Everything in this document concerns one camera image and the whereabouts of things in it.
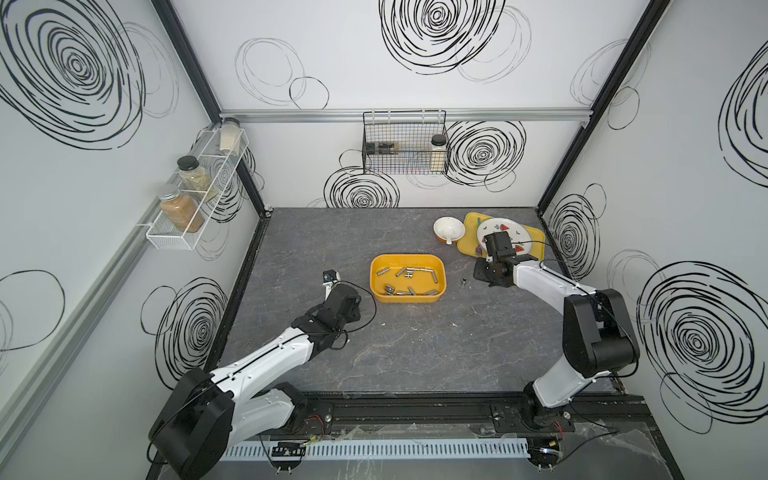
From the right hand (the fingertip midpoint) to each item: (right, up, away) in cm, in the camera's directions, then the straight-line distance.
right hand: (483, 269), depth 94 cm
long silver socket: (-32, -1, +7) cm, 33 cm away
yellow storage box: (-24, -3, +5) cm, 25 cm away
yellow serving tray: (-1, +8, +13) cm, 15 cm away
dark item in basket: (-36, +39, -1) cm, 53 cm away
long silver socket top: (-20, -1, +7) cm, 21 cm away
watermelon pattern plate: (+19, +10, +17) cm, 27 cm away
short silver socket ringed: (-23, -2, +5) cm, 24 cm away
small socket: (-6, -4, +3) cm, 7 cm away
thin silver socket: (-15, -3, +5) cm, 16 cm away
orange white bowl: (-7, +13, +17) cm, 23 cm away
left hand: (-42, -8, -8) cm, 43 cm away
